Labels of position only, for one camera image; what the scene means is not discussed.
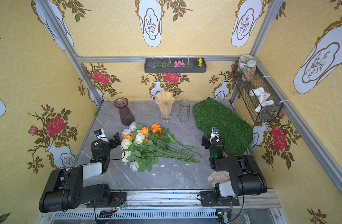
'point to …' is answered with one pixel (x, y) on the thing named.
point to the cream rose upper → (139, 138)
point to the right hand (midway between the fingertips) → (215, 135)
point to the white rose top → (132, 126)
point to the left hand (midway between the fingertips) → (106, 135)
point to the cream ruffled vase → (165, 99)
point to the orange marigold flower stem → (158, 137)
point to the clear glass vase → (184, 109)
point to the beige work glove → (217, 177)
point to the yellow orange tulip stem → (166, 133)
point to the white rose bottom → (134, 166)
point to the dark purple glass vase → (127, 118)
